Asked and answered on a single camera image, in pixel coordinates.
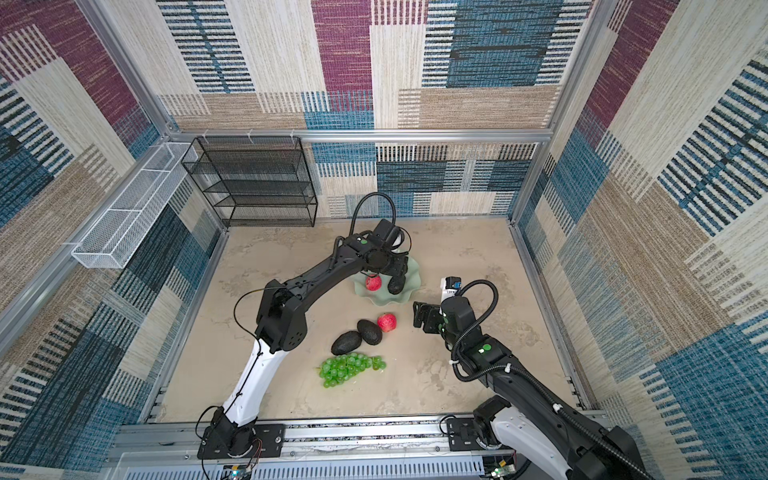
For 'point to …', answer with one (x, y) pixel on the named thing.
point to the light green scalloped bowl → (383, 296)
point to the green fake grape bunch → (343, 367)
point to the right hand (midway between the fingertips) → (427, 310)
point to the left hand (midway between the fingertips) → (402, 263)
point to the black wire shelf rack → (254, 181)
